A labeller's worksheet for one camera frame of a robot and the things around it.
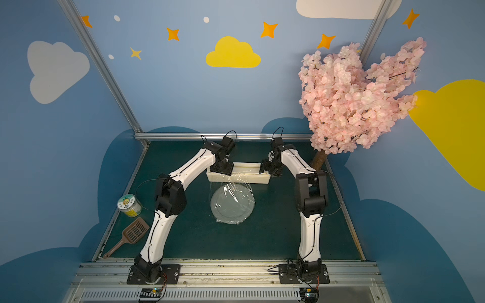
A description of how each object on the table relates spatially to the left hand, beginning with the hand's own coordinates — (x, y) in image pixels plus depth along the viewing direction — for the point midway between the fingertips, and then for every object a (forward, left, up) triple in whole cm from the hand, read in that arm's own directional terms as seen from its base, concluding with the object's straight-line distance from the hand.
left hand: (224, 168), depth 98 cm
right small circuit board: (-53, -38, -12) cm, 66 cm away
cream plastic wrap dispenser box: (-2, -10, -2) cm, 10 cm away
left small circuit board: (-54, +25, -12) cm, 61 cm away
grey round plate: (-16, -5, -8) cm, 19 cm away
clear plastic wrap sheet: (-8, +6, -7) cm, 12 cm away
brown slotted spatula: (-33, +40, -9) cm, 53 cm away
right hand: (+1, -24, -3) cm, 24 cm away
